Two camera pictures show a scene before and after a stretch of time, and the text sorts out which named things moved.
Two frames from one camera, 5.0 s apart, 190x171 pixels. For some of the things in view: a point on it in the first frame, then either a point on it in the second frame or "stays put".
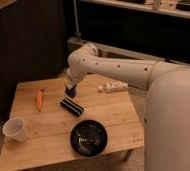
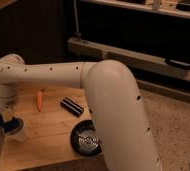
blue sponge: (72, 91) to (12, 126)
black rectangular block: (72, 106) stays put
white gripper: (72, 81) to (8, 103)
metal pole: (78, 34) stays put
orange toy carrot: (39, 99) stays put
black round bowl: (88, 138) stays put
